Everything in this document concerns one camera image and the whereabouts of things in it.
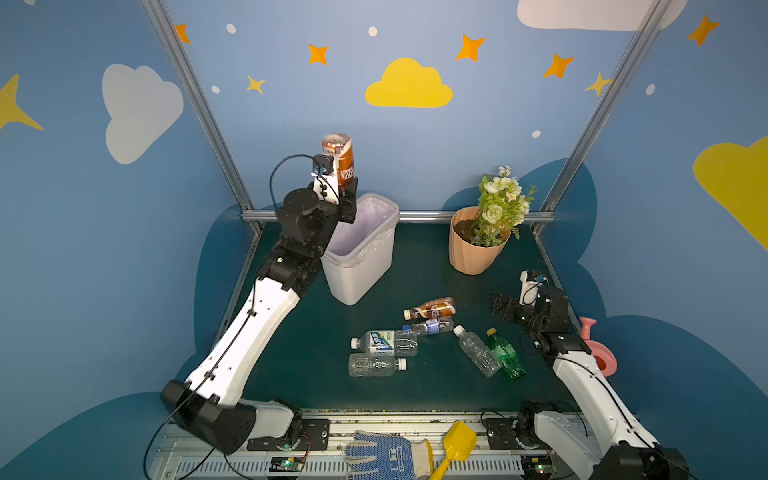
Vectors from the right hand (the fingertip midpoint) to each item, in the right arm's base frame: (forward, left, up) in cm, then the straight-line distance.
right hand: (509, 293), depth 84 cm
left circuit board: (-42, +57, -15) cm, 73 cm away
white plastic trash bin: (+3, +47, -3) cm, 47 cm away
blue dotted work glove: (-40, +31, -14) cm, 52 cm away
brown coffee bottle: (0, +19, -10) cm, 22 cm away
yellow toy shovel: (-36, +15, -13) cm, 41 cm away
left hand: (+6, +44, +35) cm, 56 cm away
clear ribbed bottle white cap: (-14, +8, -10) cm, 19 cm away
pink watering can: (-15, -22, -4) cm, 27 cm away
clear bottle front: (-19, +38, -9) cm, 43 cm away
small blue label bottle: (-7, +22, -10) cm, 24 cm away
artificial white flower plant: (+24, +1, +12) cm, 26 cm away
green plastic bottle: (-13, 0, -12) cm, 18 cm away
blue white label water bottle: (-13, +30, -9) cm, 34 cm away
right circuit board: (-39, -4, -16) cm, 42 cm away
